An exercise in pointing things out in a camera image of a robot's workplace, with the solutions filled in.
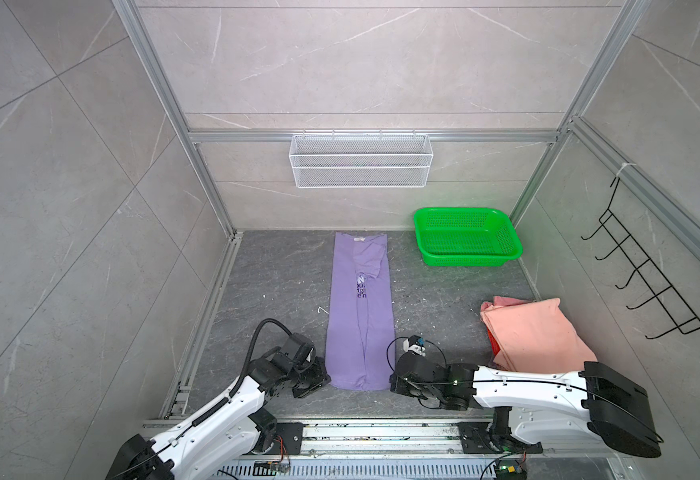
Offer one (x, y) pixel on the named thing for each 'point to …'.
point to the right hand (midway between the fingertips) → (387, 379)
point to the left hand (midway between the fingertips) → (333, 371)
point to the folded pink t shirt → (534, 335)
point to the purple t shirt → (360, 351)
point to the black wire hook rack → (657, 282)
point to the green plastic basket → (466, 237)
